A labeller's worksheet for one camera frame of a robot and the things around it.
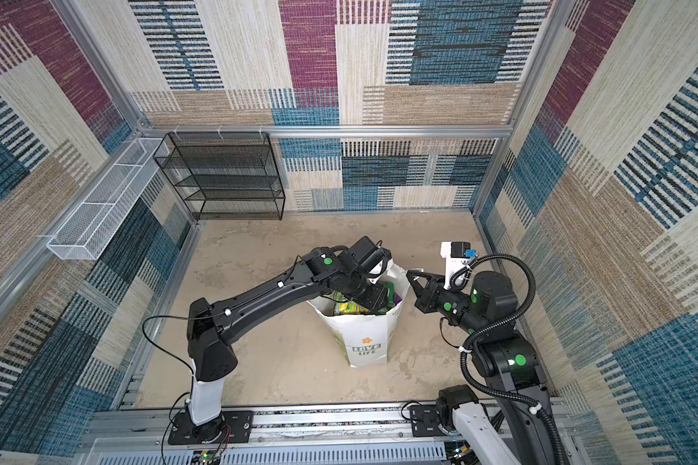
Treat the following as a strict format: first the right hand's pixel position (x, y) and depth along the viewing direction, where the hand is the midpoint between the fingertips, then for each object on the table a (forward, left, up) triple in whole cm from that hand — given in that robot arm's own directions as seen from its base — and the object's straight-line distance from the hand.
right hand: (407, 280), depth 63 cm
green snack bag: (+1, +14, -12) cm, 19 cm away
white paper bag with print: (-6, +9, -16) cm, 19 cm away
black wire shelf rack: (+58, +59, -15) cm, 84 cm away
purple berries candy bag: (+4, 0, -15) cm, 16 cm away
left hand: (+3, +4, -13) cm, 14 cm away
